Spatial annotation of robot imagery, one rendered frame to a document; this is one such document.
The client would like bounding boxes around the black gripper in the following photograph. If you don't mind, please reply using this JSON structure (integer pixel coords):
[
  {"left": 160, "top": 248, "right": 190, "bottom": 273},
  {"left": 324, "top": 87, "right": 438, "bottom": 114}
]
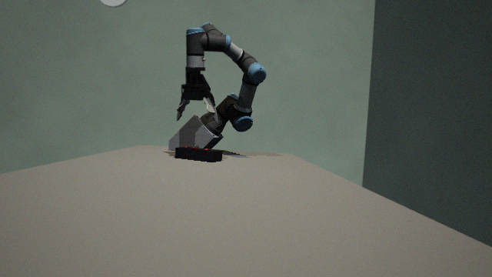
[{"left": 177, "top": 67, "right": 218, "bottom": 123}]

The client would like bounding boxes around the black power strip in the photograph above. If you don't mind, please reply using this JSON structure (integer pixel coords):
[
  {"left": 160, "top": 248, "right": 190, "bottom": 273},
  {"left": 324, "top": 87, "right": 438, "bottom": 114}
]
[{"left": 175, "top": 146, "right": 222, "bottom": 162}]

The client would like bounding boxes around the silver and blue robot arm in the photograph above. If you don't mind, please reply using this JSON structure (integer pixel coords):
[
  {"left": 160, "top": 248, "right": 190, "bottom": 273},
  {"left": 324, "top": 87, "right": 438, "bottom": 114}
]
[{"left": 186, "top": 23, "right": 267, "bottom": 135}]

